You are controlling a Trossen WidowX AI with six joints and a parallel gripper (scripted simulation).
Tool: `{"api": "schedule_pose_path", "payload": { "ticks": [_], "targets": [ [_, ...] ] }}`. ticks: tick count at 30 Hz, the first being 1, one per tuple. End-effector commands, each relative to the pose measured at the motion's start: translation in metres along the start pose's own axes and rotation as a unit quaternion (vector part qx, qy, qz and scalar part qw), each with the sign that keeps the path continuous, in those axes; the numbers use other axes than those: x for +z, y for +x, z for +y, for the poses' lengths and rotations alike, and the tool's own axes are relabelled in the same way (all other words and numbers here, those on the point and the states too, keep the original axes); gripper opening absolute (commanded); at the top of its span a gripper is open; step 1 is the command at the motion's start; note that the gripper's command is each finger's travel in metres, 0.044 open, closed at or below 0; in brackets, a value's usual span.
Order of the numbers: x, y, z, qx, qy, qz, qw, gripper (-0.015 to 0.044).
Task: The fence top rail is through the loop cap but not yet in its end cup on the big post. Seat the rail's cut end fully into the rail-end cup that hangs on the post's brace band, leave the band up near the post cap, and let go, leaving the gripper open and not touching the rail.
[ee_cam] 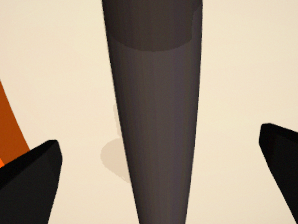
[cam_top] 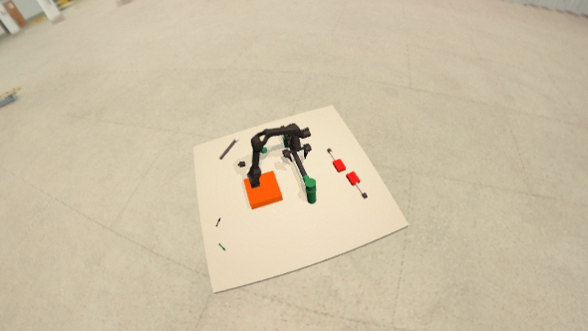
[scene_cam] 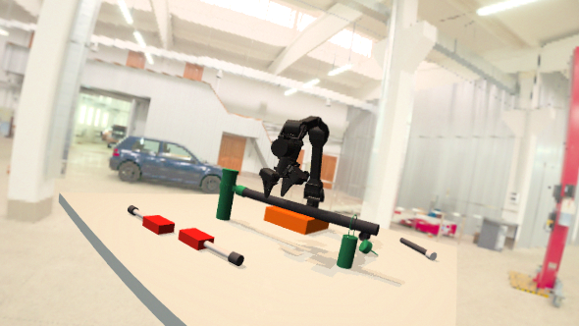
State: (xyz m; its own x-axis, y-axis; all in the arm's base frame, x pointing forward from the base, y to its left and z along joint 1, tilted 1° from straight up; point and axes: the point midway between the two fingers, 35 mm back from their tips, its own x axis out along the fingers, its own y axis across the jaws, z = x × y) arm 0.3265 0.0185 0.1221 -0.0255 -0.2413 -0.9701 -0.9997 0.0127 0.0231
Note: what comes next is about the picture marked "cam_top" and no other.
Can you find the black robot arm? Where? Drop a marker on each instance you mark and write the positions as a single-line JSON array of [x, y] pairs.
[[292, 131]]

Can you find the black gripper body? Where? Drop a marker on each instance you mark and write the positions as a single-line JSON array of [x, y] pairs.
[[296, 148]]

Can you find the green faceted cup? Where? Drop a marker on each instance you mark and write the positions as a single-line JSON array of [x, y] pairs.
[[304, 178]]

